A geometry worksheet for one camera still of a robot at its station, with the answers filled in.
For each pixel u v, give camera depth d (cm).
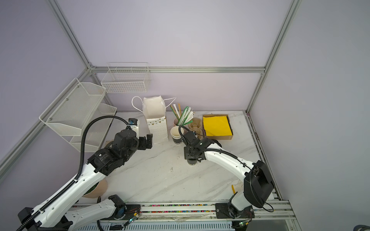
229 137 101
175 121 102
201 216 73
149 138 64
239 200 59
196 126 108
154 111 104
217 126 107
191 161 84
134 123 59
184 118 98
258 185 42
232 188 82
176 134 94
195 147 59
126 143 50
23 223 37
